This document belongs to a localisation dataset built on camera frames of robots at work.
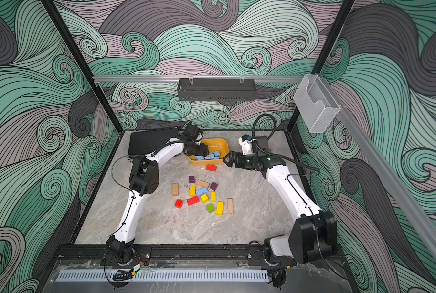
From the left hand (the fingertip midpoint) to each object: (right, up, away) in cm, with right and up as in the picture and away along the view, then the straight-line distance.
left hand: (204, 149), depth 103 cm
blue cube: (+7, -2, +1) cm, 8 cm away
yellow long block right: (+8, -28, -18) cm, 34 cm away
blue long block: (-3, -5, 0) cm, 6 cm away
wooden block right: (+14, -27, -16) cm, 34 cm away
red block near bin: (+4, -11, -2) cm, 11 cm away
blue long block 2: (0, -21, -12) cm, 24 cm away
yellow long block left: (-6, -21, -11) cm, 24 cm away
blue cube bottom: (+1, -5, -1) cm, 5 cm away
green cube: (+4, -29, -16) cm, 33 cm away
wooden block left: (-14, -20, -13) cm, 28 cm away
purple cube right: (+5, -19, -11) cm, 22 cm away
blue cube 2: (+7, -5, 0) cm, 8 cm away
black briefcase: (-36, +5, +5) cm, 36 cm away
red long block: (-5, -25, -15) cm, 29 cm away
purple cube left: (-6, -16, -8) cm, 19 cm away
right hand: (+13, -4, -22) cm, 26 cm away
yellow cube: (+1, -24, -15) cm, 28 cm away
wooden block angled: (-1, -18, -8) cm, 20 cm away
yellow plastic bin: (+6, +3, +7) cm, 10 cm away
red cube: (-12, -26, -16) cm, 33 cm away
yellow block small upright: (+5, -23, -14) cm, 28 cm away
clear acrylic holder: (+54, +21, -20) cm, 61 cm away
